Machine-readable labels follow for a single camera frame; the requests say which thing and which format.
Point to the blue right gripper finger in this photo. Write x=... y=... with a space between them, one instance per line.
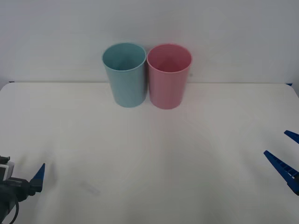
x=283 y=169
x=293 y=135

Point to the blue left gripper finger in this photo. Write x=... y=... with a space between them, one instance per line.
x=38 y=179

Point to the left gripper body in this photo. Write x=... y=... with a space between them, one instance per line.
x=14 y=187

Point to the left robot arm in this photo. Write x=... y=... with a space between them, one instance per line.
x=7 y=169

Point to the pale blue plastic bin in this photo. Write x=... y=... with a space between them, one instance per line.
x=127 y=86

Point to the pink plastic bin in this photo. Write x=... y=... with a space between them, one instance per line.
x=166 y=91

